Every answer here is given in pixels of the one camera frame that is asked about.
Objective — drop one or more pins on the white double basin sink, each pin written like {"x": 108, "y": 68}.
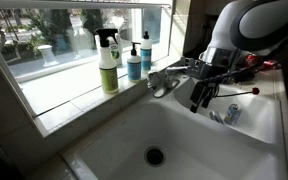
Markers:
{"x": 190, "y": 133}

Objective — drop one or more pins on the pump soap bottle blue label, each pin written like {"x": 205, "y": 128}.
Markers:
{"x": 134, "y": 69}

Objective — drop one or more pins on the spray bottle with green label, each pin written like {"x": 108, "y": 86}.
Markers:
{"x": 109, "y": 76}

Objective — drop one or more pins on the thin rod with red ball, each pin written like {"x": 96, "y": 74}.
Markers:
{"x": 255, "y": 90}

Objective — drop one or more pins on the white window frame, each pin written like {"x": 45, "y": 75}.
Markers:
{"x": 27, "y": 77}

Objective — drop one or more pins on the white garden pedestal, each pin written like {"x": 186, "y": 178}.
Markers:
{"x": 48, "y": 55}

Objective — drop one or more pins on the round sink drain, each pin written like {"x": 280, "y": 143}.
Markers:
{"x": 155, "y": 156}

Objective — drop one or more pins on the white bottle with green logo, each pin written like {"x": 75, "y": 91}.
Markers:
{"x": 118, "y": 52}

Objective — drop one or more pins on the tall dish soap bottle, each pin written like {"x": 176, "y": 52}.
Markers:
{"x": 146, "y": 56}

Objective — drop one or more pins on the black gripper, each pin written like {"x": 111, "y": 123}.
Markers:
{"x": 200, "y": 71}

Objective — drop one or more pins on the red plastic object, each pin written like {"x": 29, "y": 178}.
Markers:
{"x": 251, "y": 60}

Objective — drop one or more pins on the chrome sink faucet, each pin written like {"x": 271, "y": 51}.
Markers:
{"x": 164, "y": 80}

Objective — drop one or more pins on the blue and silver drink can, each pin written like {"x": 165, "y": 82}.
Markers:
{"x": 232, "y": 115}

